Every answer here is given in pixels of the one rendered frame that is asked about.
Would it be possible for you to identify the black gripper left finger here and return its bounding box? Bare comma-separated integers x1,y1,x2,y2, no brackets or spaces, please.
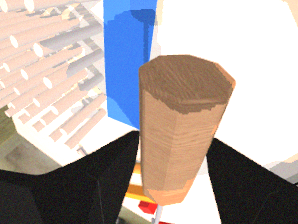
0,129,140,224

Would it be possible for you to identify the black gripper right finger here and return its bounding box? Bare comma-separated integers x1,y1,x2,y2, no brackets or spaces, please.
206,137,298,224

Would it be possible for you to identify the yellow flat bar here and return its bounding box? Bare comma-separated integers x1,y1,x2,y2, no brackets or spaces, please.
126,184,157,204

